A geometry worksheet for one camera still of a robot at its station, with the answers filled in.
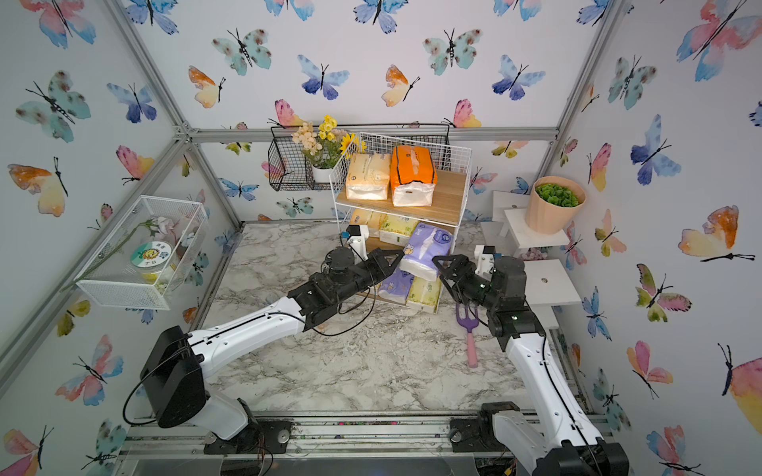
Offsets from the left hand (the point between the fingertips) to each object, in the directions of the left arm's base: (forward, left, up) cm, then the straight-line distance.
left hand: (408, 252), depth 70 cm
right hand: (-1, -7, -4) cm, 8 cm away
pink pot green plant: (+13, -38, +2) cm, 41 cm away
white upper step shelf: (+13, -35, -10) cm, 39 cm away
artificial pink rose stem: (+10, +62, 0) cm, 63 cm away
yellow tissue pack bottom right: (+5, -6, -27) cm, 28 cm away
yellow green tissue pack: (+10, +3, -3) cm, 11 cm away
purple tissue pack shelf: (+4, -5, -2) cm, 7 cm away
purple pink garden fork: (-2, -20, -32) cm, 38 cm away
